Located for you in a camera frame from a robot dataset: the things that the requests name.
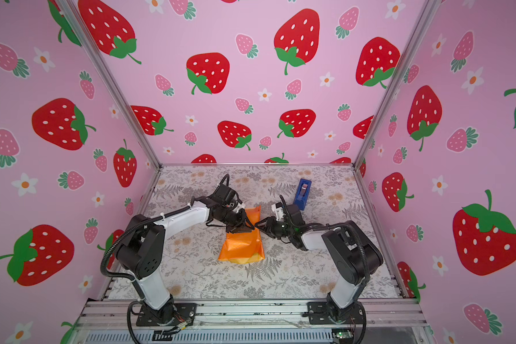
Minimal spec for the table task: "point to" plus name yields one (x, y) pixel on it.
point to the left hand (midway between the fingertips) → (255, 228)
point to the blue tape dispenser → (302, 193)
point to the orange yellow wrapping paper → (245, 247)
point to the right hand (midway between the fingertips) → (255, 227)
